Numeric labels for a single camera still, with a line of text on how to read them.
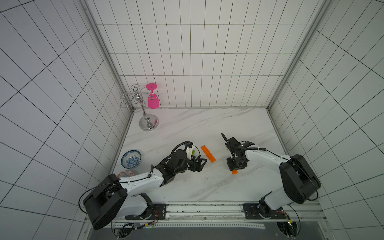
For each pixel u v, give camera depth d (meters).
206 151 0.95
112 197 0.41
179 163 0.62
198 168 0.71
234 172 0.85
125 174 0.82
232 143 0.74
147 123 1.10
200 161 0.72
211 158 0.92
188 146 0.72
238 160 0.71
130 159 0.90
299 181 0.44
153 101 1.03
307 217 0.73
